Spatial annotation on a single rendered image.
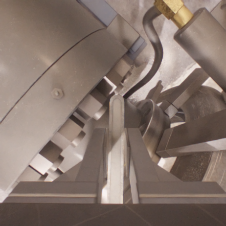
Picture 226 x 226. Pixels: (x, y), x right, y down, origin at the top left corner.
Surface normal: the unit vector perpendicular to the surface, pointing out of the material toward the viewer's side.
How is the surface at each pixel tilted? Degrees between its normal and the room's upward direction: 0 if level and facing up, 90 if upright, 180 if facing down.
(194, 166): 90
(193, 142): 90
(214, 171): 48
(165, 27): 0
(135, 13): 0
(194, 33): 27
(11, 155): 1
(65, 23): 53
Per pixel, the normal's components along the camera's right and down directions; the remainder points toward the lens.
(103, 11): -0.06, 0.31
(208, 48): -0.36, 0.59
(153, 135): 0.46, -0.33
